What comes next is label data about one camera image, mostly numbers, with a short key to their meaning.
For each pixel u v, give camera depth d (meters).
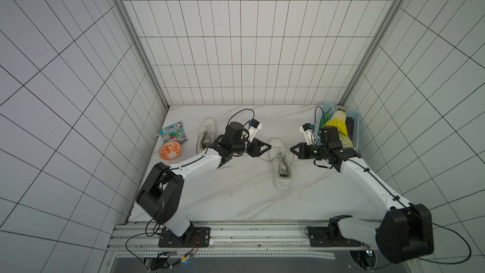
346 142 0.95
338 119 1.04
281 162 0.85
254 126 0.73
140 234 0.65
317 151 0.68
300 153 0.72
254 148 0.72
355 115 1.07
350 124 1.04
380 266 0.66
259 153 0.74
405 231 0.40
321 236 0.73
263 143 0.81
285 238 0.74
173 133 1.03
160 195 0.44
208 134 0.95
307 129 0.74
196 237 0.72
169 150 0.97
